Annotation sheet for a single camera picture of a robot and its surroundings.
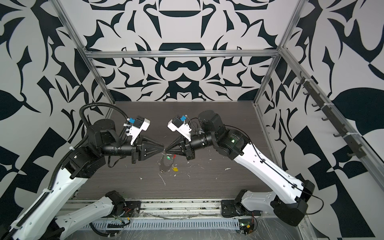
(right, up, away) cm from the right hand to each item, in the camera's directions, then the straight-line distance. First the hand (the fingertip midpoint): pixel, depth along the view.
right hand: (168, 152), depth 53 cm
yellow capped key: (+1, -11, +15) cm, 19 cm away
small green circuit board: (+33, -39, +18) cm, 54 cm away
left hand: (-2, +2, 0) cm, 3 cm away
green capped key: (0, -3, +4) cm, 5 cm away
